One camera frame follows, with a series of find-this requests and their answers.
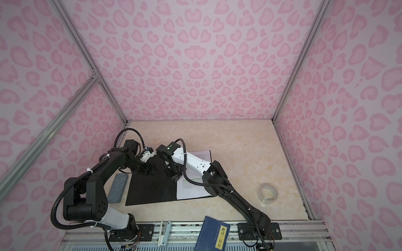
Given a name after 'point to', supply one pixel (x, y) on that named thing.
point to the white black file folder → (157, 187)
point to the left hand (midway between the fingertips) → (152, 170)
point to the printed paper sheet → (185, 190)
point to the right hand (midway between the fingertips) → (177, 177)
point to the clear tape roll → (267, 193)
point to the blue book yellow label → (213, 235)
